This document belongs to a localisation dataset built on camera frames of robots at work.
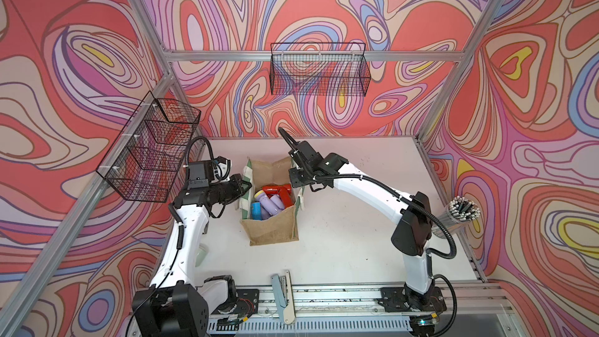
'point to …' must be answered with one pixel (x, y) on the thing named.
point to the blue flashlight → (256, 211)
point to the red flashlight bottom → (287, 196)
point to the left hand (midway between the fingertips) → (253, 185)
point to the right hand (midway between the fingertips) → (297, 182)
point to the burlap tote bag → (261, 174)
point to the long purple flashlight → (267, 203)
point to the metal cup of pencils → (460, 211)
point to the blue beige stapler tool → (285, 296)
